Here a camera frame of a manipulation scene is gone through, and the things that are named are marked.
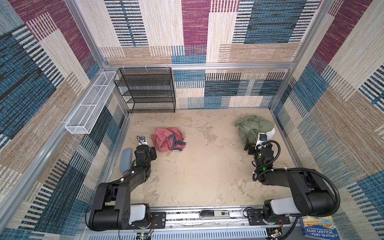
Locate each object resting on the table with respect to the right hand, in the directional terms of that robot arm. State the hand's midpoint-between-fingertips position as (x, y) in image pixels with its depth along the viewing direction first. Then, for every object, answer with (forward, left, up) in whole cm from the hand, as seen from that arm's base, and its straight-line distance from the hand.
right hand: (256, 139), depth 90 cm
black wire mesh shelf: (+42, +70, +6) cm, 82 cm away
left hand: (-1, +65, -2) cm, 65 cm away
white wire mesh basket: (0, +87, +24) cm, 90 cm away
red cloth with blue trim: (+4, +54, -2) cm, 55 cm away
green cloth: (+9, +1, +2) cm, 9 cm away
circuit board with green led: (-44, +62, -12) cm, 77 cm away
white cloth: (+9, -14, -8) cm, 19 cm away
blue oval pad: (-5, +79, -10) cm, 80 cm away
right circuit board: (-44, +1, -12) cm, 46 cm away
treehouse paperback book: (-43, -19, -8) cm, 48 cm away
